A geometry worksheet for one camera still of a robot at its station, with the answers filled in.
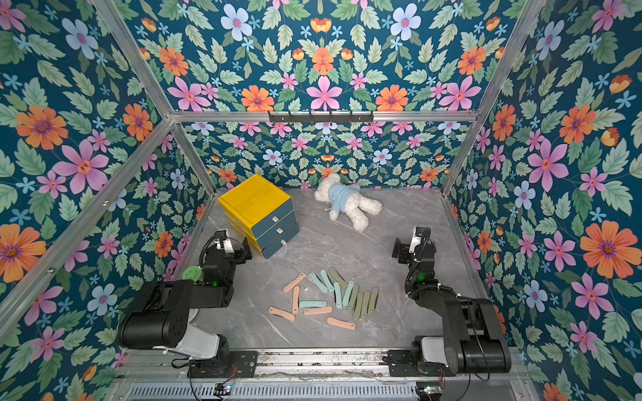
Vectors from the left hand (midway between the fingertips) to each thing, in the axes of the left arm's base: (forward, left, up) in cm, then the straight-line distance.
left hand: (235, 239), depth 91 cm
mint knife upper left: (-15, -30, -10) cm, 35 cm away
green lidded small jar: (-10, +15, -5) cm, 19 cm away
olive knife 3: (-27, -43, -10) cm, 51 cm away
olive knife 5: (-23, -49, -9) cm, 55 cm away
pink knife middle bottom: (-25, -30, -10) cm, 40 cm away
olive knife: (-14, -37, -9) cm, 41 cm away
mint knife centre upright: (-21, -37, -9) cm, 43 cm away
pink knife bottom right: (-30, -37, -10) cm, 48 cm away
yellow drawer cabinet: (+2, -13, +12) cm, 17 cm away
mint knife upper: (-15, -33, -9) cm, 38 cm away
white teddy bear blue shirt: (+17, -44, -1) cm, 47 cm away
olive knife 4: (-25, -46, -9) cm, 53 cm away
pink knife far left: (-25, -16, -10) cm, 31 cm away
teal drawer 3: (+2, -17, -5) cm, 17 cm away
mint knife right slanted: (-19, -41, -10) cm, 46 cm away
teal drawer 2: (-4, -12, +4) cm, 14 cm away
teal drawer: (+3, -18, +10) cm, 21 cm away
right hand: (-6, -67, 0) cm, 68 cm away
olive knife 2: (-23, -42, -9) cm, 49 cm away
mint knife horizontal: (-23, -28, -10) cm, 37 cm away
